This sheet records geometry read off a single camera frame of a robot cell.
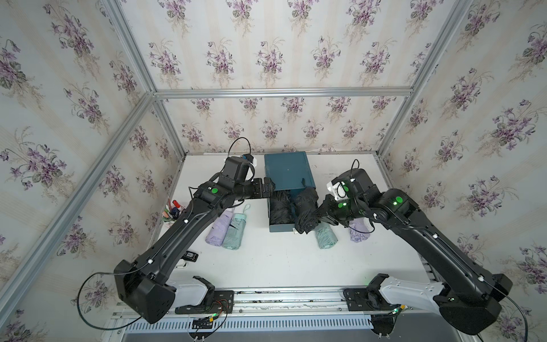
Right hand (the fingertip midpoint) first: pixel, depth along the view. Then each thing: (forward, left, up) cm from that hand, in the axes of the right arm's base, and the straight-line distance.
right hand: (313, 215), depth 65 cm
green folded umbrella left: (+4, +29, -23) cm, 37 cm away
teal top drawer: (0, +11, -8) cm, 14 cm away
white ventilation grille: (-27, +32, -27) cm, 50 cm away
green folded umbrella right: (+3, -8, -22) cm, 24 cm away
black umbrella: (+7, +10, -8) cm, 14 cm away
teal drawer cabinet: (+23, +8, -5) cm, 25 cm away
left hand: (+11, +15, -1) cm, 19 cm away
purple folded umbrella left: (+6, +36, -24) cm, 44 cm away
